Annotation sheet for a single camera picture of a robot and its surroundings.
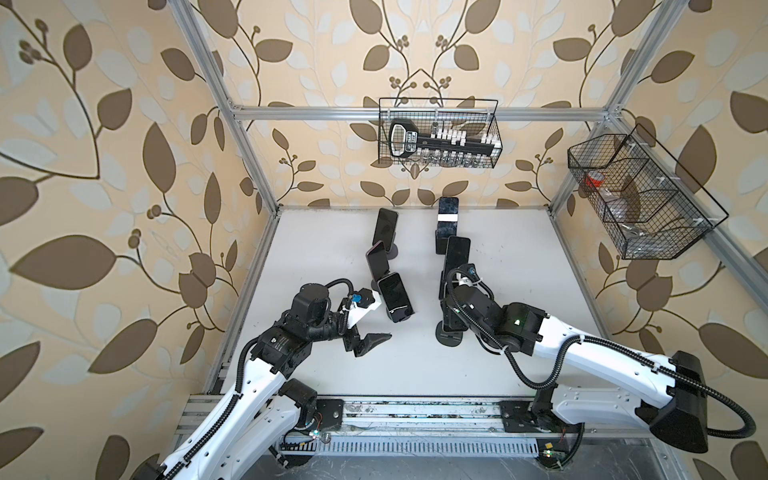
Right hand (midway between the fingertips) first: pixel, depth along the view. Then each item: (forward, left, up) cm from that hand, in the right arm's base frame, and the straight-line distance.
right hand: (453, 305), depth 76 cm
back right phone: (+36, -4, -4) cm, 36 cm away
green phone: (+6, +15, -7) cm, 17 cm away
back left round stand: (+30, +15, -17) cm, 38 cm away
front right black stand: (-3, 0, -13) cm, 14 cm away
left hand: (-5, +18, +5) cm, 19 cm away
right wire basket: (+16, -49, +18) cm, 54 cm away
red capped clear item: (+32, -45, +14) cm, 57 cm away
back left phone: (+26, +17, +2) cm, 31 cm away
